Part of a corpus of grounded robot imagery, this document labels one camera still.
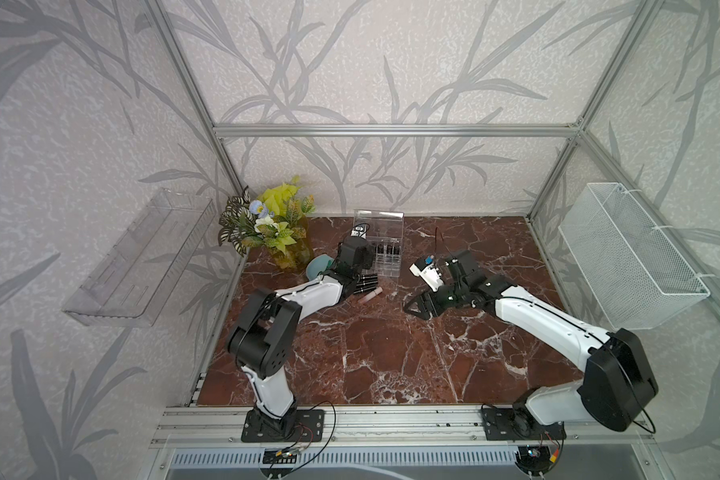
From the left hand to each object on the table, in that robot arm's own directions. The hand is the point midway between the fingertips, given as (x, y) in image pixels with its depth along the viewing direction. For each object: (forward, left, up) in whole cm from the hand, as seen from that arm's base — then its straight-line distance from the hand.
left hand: (361, 240), depth 92 cm
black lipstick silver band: (+5, -12, -11) cm, 17 cm away
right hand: (-21, -15, -1) cm, 25 cm away
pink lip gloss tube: (-11, -3, -15) cm, 19 cm away
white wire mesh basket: (-26, -60, +19) cm, 68 cm away
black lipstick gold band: (-8, -3, -15) cm, 18 cm away
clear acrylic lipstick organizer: (+18, -8, -16) cm, 26 cm away
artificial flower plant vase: (+4, +26, +5) cm, 27 cm away
